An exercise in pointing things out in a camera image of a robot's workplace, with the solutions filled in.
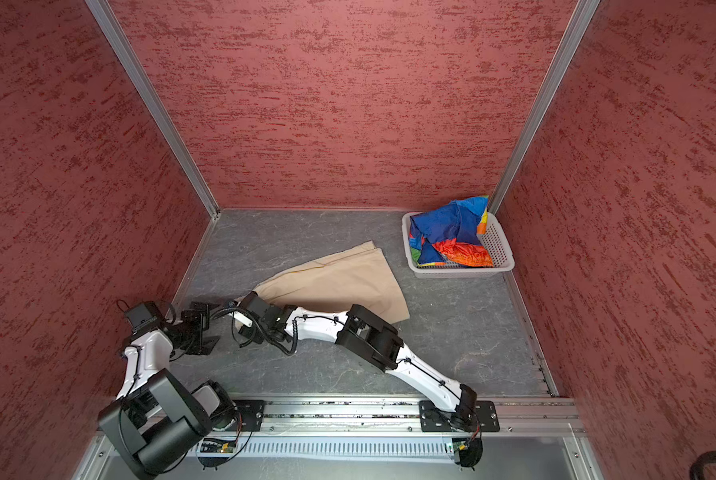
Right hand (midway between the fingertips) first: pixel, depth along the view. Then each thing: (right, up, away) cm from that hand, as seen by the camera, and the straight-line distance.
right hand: (250, 326), depth 90 cm
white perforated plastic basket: (+82, +29, +16) cm, 88 cm away
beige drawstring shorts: (+32, +13, +10) cm, 36 cm away
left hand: (-6, +3, -6) cm, 9 cm away
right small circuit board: (+59, -24, -18) cm, 66 cm away
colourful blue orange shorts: (+64, +29, +8) cm, 71 cm away
